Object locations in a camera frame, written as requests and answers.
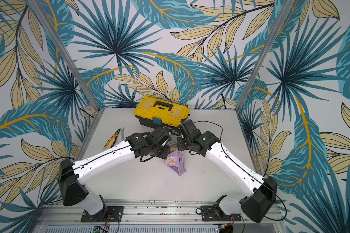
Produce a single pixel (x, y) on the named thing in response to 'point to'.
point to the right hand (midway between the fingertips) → (173, 146)
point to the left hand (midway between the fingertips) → (164, 154)
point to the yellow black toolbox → (156, 112)
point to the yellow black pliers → (112, 141)
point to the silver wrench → (122, 133)
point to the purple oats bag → (176, 160)
